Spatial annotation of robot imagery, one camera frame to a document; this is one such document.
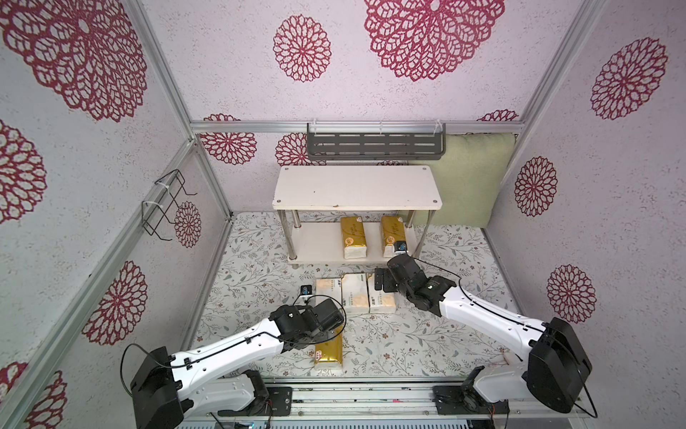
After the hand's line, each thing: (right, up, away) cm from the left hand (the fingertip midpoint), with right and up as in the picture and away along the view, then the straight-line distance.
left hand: (314, 328), depth 78 cm
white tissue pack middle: (+13, +8, +11) cm, 19 cm away
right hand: (+22, +16, +6) cm, 28 cm away
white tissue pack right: (+21, +6, +9) cm, 23 cm away
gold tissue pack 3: (+27, +29, +19) cm, 44 cm away
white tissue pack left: (+4, +10, +13) cm, 17 cm away
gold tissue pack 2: (+12, +27, +16) cm, 34 cm away
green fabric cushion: (+55, +50, +19) cm, 77 cm away
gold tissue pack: (+5, -6, -2) cm, 8 cm away
